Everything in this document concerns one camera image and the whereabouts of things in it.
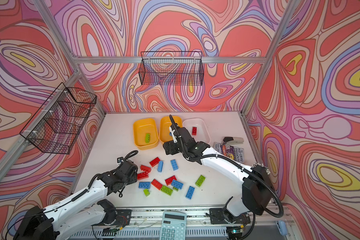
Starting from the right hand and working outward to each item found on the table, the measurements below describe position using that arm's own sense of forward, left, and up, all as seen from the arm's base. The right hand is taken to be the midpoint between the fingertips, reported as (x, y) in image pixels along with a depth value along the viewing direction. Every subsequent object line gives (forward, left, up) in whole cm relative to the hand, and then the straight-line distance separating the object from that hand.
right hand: (171, 146), depth 81 cm
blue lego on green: (-16, -2, -15) cm, 22 cm away
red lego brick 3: (-15, +9, -16) cm, 24 cm away
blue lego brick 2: (-16, +16, -15) cm, 27 cm away
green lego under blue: (-18, -1, -16) cm, 24 cm away
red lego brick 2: (-14, +2, -13) cm, 20 cm away
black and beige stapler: (+11, -40, -13) cm, 43 cm away
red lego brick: (-2, +12, -14) cm, 19 cm away
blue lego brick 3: (-20, -9, -16) cm, 27 cm away
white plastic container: (+24, -18, -15) cm, 33 cm away
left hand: (-10, +23, -14) cm, 29 cm away
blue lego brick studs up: (-4, -1, -15) cm, 16 cm away
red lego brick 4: (-6, +17, -15) cm, 23 cm away
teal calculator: (-35, 0, -14) cm, 38 cm away
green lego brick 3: (-18, +4, -18) cm, 25 cm away
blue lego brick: (-4, +8, -16) cm, 18 cm away
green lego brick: (+16, +18, -13) cm, 27 cm away
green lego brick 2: (-14, -15, -16) cm, 26 cm away
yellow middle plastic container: (+29, +6, -14) cm, 33 cm away
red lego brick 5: (-10, +18, -15) cm, 25 cm away
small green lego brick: (-19, +15, -15) cm, 29 cm away
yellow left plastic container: (+27, +25, -15) cm, 40 cm away
